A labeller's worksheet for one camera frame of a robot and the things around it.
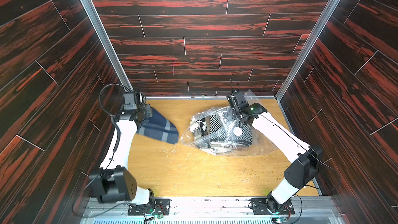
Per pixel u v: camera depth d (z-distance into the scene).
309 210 0.74
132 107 0.60
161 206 0.73
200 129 0.95
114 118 0.55
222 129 0.80
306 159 0.42
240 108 0.60
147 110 0.73
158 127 0.90
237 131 0.85
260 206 0.73
